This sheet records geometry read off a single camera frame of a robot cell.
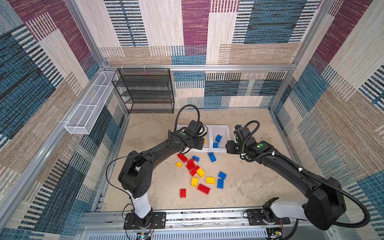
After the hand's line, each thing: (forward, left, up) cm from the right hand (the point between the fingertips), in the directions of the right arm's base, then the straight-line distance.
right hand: (230, 148), depth 84 cm
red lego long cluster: (-8, +21, -13) cm, 26 cm away
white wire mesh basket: (+20, +87, +5) cm, 89 cm away
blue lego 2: (+13, +4, -10) cm, 17 cm away
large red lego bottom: (-18, +16, -12) cm, 27 cm away
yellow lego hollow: (+2, +14, +5) cm, 15 cm away
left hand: (+6, +16, -1) cm, 17 cm away
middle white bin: (+8, +12, -11) cm, 18 cm away
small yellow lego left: (-3, +29, -13) cm, 32 cm away
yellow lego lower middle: (-14, +20, -11) cm, 27 cm away
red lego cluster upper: (-3, +23, -12) cm, 26 cm away
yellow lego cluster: (-9, +17, -11) cm, 22 cm away
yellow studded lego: (-13, +11, -12) cm, 21 cm away
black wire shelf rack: (+47, +54, +5) cm, 71 cm away
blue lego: (+1, +9, -12) cm, 16 cm away
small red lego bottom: (-19, +27, -13) cm, 35 cm away
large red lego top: (+1, +27, -12) cm, 30 cm away
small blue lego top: (+1, +19, -12) cm, 23 cm away
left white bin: (+2, +25, +17) cm, 30 cm away
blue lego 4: (-10, +4, -13) cm, 17 cm away
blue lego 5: (-16, +7, -12) cm, 21 cm away
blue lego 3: (+9, +6, -11) cm, 16 cm away
